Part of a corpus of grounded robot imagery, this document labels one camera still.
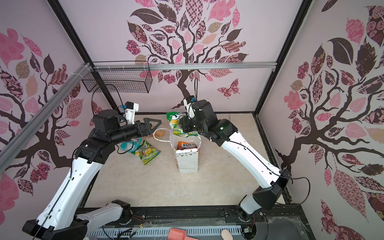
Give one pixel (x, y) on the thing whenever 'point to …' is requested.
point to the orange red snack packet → (182, 145)
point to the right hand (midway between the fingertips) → (182, 117)
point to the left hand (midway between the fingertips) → (156, 126)
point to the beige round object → (226, 235)
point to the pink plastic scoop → (177, 234)
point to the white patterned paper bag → (159, 140)
